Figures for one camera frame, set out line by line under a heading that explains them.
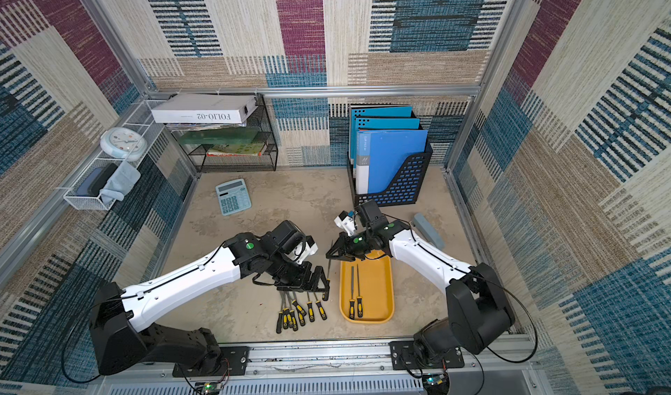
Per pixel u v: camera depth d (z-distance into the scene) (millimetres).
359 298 839
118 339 384
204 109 777
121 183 681
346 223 778
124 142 746
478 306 422
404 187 992
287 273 617
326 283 687
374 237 642
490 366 730
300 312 807
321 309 815
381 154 940
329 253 783
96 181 650
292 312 813
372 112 1013
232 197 1083
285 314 805
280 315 812
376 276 897
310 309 814
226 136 956
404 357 729
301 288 621
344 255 703
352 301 832
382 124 967
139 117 863
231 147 1013
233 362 734
